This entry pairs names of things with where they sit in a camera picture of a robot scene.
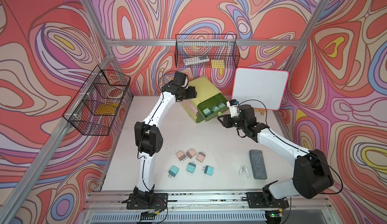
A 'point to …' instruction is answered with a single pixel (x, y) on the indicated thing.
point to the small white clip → (244, 168)
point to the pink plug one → (181, 155)
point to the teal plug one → (173, 171)
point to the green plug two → (207, 111)
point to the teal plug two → (191, 167)
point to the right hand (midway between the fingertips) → (221, 120)
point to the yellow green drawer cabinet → (205, 90)
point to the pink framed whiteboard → (264, 89)
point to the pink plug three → (200, 156)
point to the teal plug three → (208, 170)
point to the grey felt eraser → (258, 165)
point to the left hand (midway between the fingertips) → (193, 93)
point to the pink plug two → (191, 153)
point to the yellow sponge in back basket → (216, 63)
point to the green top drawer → (214, 101)
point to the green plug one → (215, 108)
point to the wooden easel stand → (261, 110)
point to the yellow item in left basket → (107, 109)
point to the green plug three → (221, 105)
